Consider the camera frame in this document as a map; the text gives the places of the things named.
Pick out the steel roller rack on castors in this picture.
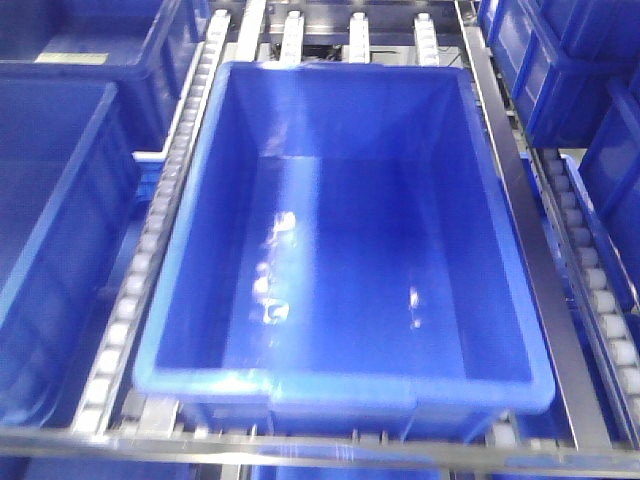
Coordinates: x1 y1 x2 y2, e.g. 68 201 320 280
0 0 640 480

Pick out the row of blue bins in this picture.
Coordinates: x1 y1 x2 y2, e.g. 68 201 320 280
0 0 640 480

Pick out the large blue plastic bin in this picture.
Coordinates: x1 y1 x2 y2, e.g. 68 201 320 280
133 60 557 447

